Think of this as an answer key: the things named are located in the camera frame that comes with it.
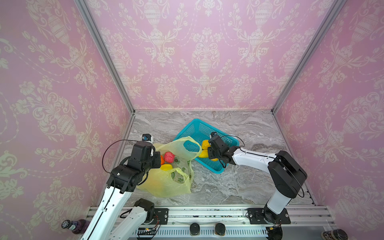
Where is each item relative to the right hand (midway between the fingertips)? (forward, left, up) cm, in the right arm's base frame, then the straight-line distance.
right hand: (211, 149), depth 93 cm
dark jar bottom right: (-45, -48, +4) cm, 65 cm away
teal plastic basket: (+17, +6, -3) cm, 18 cm away
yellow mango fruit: (-3, +4, +1) cm, 6 cm away
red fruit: (-4, +26, 0) cm, 26 cm away
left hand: (-12, +28, +18) cm, 35 cm away
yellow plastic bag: (-17, +21, -5) cm, 27 cm away
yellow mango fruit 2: (-9, +28, -2) cm, 29 cm away
